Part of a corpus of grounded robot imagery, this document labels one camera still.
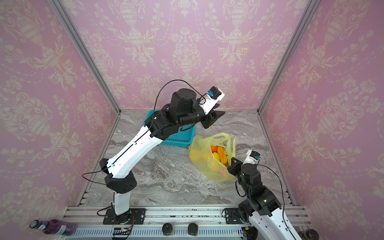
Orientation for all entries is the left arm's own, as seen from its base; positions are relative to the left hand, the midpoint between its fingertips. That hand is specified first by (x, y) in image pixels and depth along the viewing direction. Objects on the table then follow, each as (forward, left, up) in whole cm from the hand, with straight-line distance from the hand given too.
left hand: (221, 110), depth 59 cm
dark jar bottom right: (-37, -38, -34) cm, 63 cm away
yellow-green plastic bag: (-4, +5, -36) cm, 37 cm away
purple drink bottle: (-36, +70, -38) cm, 88 cm away
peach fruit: (+2, -7, -42) cm, 42 cm away
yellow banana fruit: (+2, -3, -42) cm, 42 cm away
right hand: (-7, -8, -27) cm, 29 cm away
